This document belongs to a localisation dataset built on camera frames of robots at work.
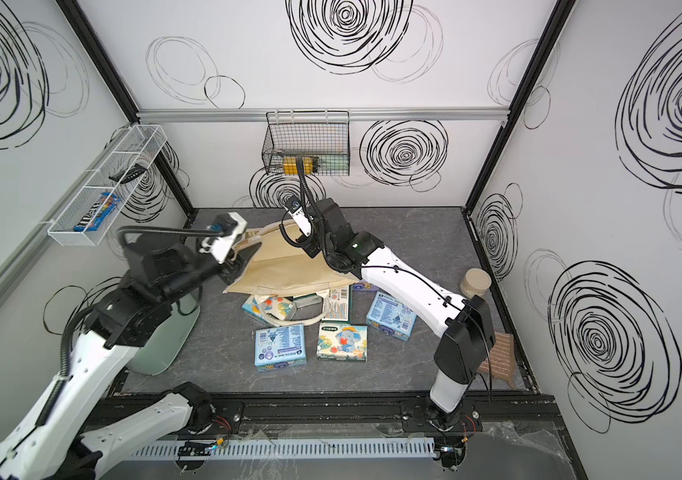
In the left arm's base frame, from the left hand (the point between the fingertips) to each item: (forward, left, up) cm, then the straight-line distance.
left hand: (250, 234), depth 62 cm
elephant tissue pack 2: (-10, -19, -33) cm, 39 cm away
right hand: (+12, -11, -9) cm, 18 cm away
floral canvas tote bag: (+13, 0, -30) cm, 32 cm away
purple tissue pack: (+8, -26, -35) cm, 44 cm away
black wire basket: (+48, -7, -8) cm, 49 cm away
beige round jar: (+10, -61, -31) cm, 69 cm away
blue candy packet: (+10, +40, -5) cm, 42 cm away
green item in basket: (+33, -16, -5) cm, 37 cm away
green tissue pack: (0, -19, -32) cm, 37 cm away
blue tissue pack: (-2, -34, -32) cm, 47 cm away
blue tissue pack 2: (-12, -3, -33) cm, 35 cm away
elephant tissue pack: (0, -1, -33) cm, 33 cm away
